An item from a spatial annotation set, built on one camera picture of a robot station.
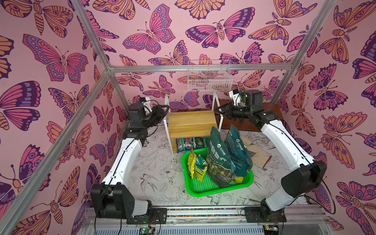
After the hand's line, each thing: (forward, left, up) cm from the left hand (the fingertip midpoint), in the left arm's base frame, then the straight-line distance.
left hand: (170, 106), depth 75 cm
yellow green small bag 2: (-20, -11, -24) cm, 33 cm away
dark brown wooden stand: (-7, -31, -6) cm, 32 cm away
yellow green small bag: (-22, -16, -24) cm, 37 cm away
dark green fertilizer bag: (-24, -25, -16) cm, 38 cm away
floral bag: (-7, -6, -25) cm, 27 cm away
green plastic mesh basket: (-29, -20, -35) cm, 50 cm away
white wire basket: (+37, -24, -9) cm, 45 cm away
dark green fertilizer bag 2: (-21, -33, -7) cm, 39 cm away
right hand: (-3, -21, 0) cm, 22 cm away
